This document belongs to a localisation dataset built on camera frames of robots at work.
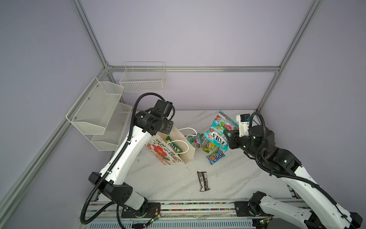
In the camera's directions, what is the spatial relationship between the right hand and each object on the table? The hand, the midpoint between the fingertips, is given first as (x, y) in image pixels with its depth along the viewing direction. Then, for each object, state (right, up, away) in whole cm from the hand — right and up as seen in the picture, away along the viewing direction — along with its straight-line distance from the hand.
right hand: (223, 131), depth 64 cm
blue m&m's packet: (0, -19, +27) cm, 33 cm away
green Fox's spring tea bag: (-2, -12, +32) cm, 34 cm away
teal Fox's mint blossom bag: (-11, -9, +33) cm, 36 cm away
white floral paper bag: (-25, -11, +12) cm, 30 cm away
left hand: (-29, +2, +8) cm, 30 cm away
